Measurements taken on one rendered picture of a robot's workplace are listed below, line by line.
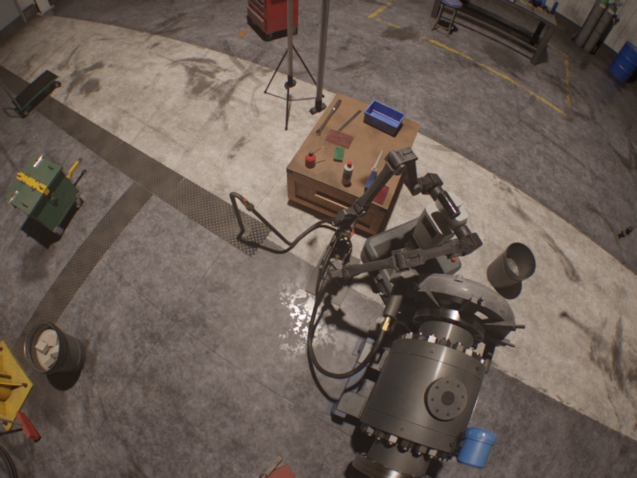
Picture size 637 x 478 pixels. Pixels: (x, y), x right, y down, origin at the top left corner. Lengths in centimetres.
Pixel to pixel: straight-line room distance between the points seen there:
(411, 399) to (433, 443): 25
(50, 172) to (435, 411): 335
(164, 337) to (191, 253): 72
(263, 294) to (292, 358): 53
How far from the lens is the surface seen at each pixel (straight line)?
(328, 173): 248
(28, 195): 335
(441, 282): 177
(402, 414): 169
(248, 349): 250
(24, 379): 347
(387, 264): 163
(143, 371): 273
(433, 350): 172
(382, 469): 176
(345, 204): 254
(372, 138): 277
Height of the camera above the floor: 245
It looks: 64 degrees down
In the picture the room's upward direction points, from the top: 7 degrees clockwise
